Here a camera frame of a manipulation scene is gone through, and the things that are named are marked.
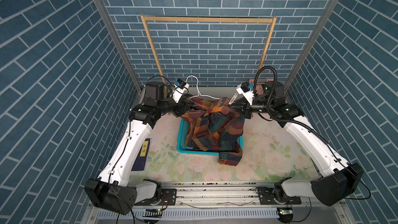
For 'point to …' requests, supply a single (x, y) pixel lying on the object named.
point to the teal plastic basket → (182, 148)
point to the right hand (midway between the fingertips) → (232, 105)
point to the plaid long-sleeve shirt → (215, 125)
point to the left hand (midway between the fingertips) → (193, 101)
